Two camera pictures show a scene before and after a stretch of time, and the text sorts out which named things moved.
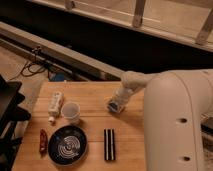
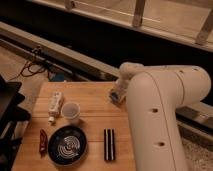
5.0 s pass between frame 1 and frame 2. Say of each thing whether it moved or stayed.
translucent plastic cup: stayed
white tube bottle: stayed
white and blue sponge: moved
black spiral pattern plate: stayed
